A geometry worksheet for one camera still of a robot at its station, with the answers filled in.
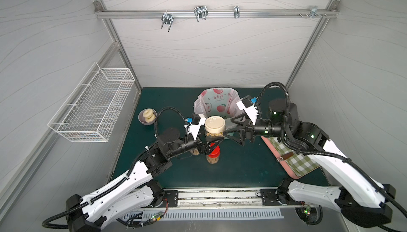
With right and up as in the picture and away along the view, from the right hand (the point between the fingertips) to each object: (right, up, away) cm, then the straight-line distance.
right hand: (227, 126), depth 57 cm
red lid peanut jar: (-4, -22, +28) cm, 36 cm away
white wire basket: (-59, +4, +11) cm, 60 cm away
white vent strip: (-8, -42, +14) cm, 45 cm away
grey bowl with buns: (-45, 0, +40) cm, 61 cm away
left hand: (-3, -4, +3) cm, 6 cm away
